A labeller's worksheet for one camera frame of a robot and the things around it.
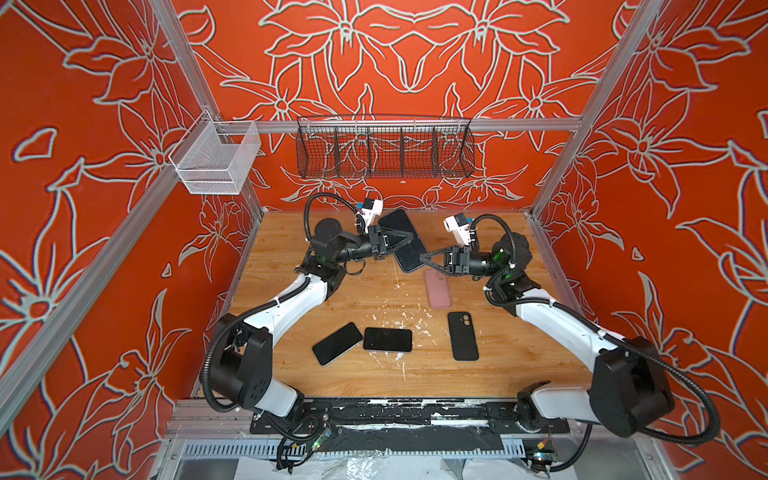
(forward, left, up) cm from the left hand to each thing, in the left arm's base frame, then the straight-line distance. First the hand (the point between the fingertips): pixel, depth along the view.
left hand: (410, 238), depth 66 cm
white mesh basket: (+34, +62, -3) cm, 71 cm away
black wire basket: (+46, +11, -6) cm, 47 cm away
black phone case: (-8, -18, -34) cm, 39 cm away
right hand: (-5, -3, -3) cm, 7 cm away
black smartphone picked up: (0, +2, -1) cm, 2 cm away
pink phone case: (+8, -12, -34) cm, 37 cm away
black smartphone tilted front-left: (-11, +19, -36) cm, 43 cm away
